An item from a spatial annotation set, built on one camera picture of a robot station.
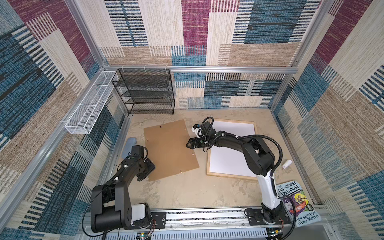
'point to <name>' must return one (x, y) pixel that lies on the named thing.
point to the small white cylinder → (286, 164)
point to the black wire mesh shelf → (146, 91)
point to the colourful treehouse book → (305, 214)
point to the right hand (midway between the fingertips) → (191, 146)
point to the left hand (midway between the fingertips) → (151, 167)
